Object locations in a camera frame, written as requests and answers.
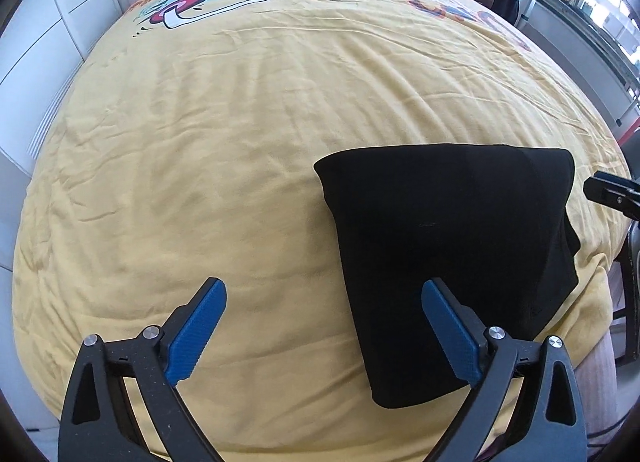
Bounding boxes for black chair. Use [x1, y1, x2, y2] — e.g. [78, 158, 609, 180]
[612, 219, 640, 369]

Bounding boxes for white wardrobe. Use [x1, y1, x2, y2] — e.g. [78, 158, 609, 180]
[0, 0, 145, 293]

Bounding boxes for grey striped cloth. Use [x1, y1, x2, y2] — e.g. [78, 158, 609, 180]
[575, 327, 624, 462]

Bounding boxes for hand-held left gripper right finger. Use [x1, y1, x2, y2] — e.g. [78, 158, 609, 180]
[421, 278, 587, 462]

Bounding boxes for red metal frame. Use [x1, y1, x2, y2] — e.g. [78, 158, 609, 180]
[617, 110, 640, 149]

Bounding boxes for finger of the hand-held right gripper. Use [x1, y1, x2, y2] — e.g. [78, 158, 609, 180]
[582, 171, 640, 221]

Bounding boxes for black pants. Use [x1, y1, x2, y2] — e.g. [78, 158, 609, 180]
[313, 143, 581, 411]

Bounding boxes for black bag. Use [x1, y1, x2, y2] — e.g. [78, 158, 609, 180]
[491, 0, 521, 25]

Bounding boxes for yellow printed bedspread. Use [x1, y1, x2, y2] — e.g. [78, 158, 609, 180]
[10, 0, 632, 462]

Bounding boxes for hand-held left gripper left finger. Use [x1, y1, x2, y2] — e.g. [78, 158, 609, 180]
[57, 278, 229, 462]

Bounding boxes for dark glass desk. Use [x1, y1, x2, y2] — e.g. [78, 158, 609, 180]
[505, 0, 640, 105]

